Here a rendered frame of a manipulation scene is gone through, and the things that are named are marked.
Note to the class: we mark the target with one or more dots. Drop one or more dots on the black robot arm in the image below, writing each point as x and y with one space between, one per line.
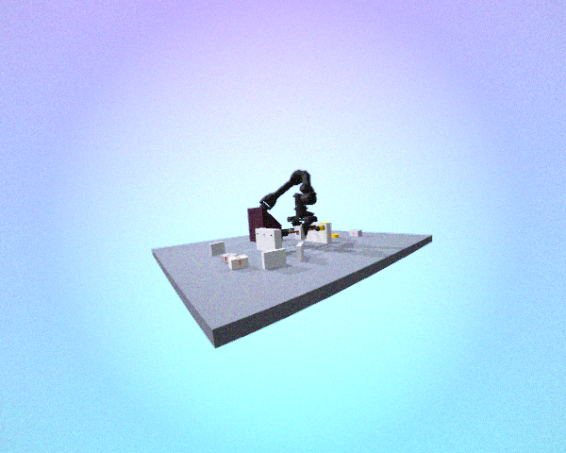
308 196

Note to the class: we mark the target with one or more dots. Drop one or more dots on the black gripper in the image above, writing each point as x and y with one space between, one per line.
301 212

